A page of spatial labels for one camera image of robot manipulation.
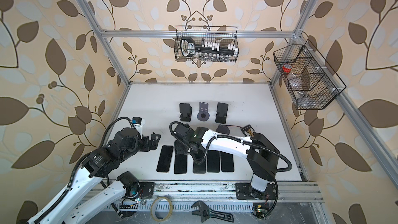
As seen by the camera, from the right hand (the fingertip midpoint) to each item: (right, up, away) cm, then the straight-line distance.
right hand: (179, 152), depth 78 cm
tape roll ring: (-10, -21, -10) cm, 26 cm away
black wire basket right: (+67, +40, +3) cm, 78 cm away
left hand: (-11, +10, -6) cm, 16 cm away
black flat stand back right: (+23, +18, +18) cm, 35 cm away
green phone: (0, -8, +5) cm, 9 cm away
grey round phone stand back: (+12, +17, +24) cm, 32 cm away
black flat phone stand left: (+1, +20, +19) cm, 27 cm away
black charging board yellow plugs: (+39, +7, +16) cm, 43 cm away
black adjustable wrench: (+13, -23, -10) cm, 29 cm away
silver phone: (-10, -7, +9) cm, 15 cm away
